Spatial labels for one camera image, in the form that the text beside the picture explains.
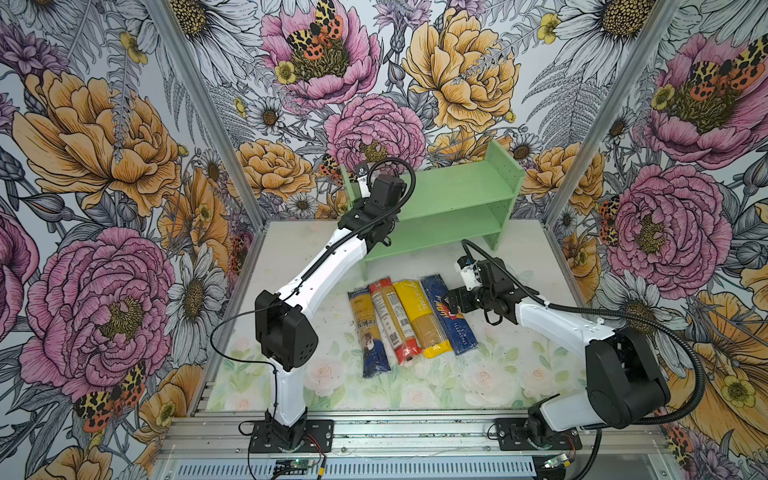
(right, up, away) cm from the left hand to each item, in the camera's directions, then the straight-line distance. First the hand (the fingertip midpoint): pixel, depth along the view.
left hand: (377, 202), depth 83 cm
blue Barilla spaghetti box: (+22, -35, +8) cm, 42 cm away
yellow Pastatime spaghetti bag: (+15, -35, +8) cm, 38 cm away
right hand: (+23, -29, +6) cm, 38 cm away
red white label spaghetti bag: (+8, -39, +4) cm, 40 cm away
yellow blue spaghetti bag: (0, -43, 0) cm, 43 cm away
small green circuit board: (-19, -63, -12) cm, 67 cm away
